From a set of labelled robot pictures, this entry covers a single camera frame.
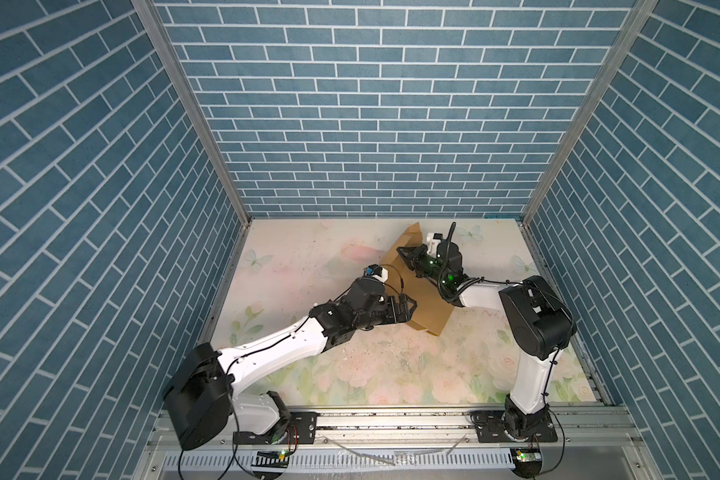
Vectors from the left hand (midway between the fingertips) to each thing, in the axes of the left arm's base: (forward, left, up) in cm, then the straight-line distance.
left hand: (407, 307), depth 77 cm
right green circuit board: (-31, -30, -21) cm, 47 cm away
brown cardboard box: (0, -7, +1) cm, 7 cm away
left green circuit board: (-30, +33, -21) cm, 49 cm away
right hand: (+22, +2, -1) cm, 22 cm away
